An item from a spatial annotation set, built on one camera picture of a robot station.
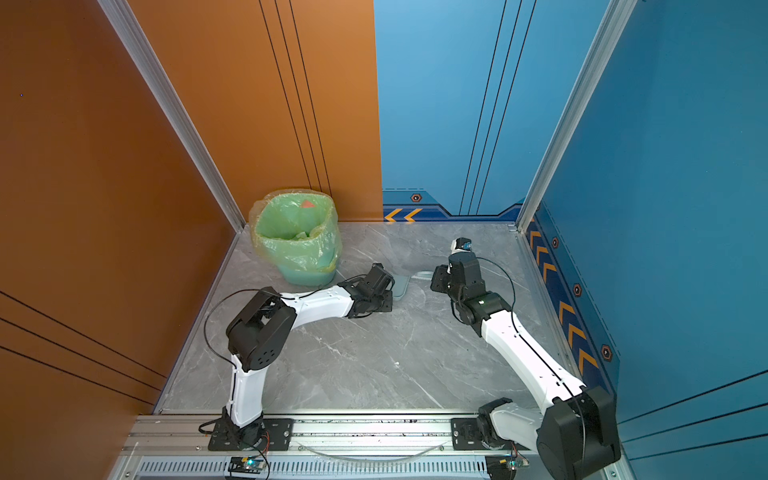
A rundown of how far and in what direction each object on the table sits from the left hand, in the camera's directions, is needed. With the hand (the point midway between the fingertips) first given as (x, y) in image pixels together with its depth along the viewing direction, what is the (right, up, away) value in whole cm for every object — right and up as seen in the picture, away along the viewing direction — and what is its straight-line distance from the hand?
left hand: (391, 298), depth 97 cm
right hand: (+12, +11, -14) cm, 22 cm away
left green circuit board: (-34, -35, -26) cm, 56 cm away
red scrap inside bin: (-28, +31, 0) cm, 41 cm away
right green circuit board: (+27, -36, -26) cm, 52 cm away
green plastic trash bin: (-34, +22, +9) cm, 41 cm away
